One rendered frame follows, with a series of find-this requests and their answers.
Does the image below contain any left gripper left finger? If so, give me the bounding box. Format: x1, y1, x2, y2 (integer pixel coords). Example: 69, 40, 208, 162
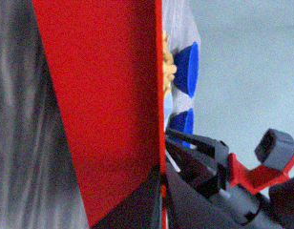
89, 163, 162, 229

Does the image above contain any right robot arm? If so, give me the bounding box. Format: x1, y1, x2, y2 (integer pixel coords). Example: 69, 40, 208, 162
239, 129, 294, 229

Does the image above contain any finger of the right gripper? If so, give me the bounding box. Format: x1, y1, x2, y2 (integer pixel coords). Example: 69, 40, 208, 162
164, 127, 215, 170
164, 137, 214, 186

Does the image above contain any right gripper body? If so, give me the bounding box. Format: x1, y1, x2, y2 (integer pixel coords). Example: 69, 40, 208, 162
190, 139, 294, 224

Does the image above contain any red divided box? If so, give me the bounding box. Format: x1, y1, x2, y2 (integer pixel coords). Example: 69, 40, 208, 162
32, 0, 166, 229

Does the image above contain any blue bowl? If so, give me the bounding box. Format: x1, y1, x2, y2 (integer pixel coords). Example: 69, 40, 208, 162
173, 42, 199, 98
169, 108, 194, 148

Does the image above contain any light blue plastic scoop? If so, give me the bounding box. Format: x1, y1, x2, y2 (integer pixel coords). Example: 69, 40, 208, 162
164, 90, 173, 133

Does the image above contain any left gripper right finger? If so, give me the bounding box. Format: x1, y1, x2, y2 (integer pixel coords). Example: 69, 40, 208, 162
165, 162, 243, 229

